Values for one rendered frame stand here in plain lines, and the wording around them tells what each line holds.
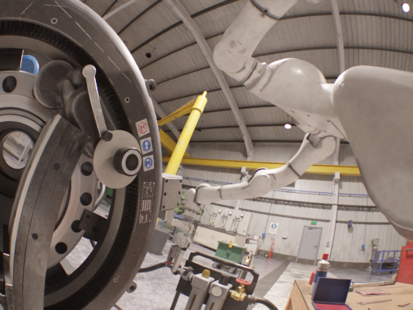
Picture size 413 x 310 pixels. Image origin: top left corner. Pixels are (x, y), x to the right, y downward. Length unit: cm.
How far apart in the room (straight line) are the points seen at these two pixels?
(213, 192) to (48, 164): 64
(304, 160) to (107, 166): 62
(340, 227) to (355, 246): 153
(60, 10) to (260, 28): 39
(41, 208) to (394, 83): 47
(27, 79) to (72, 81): 13
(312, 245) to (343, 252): 197
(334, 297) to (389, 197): 77
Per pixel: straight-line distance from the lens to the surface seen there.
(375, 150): 20
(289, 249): 1066
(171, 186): 53
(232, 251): 341
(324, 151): 67
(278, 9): 39
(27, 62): 108
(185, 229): 82
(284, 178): 69
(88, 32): 36
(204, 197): 77
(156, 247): 299
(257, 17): 39
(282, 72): 50
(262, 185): 68
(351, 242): 1111
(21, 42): 39
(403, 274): 372
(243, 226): 667
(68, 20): 36
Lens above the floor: 69
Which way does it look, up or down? 23 degrees up
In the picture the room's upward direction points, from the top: 19 degrees clockwise
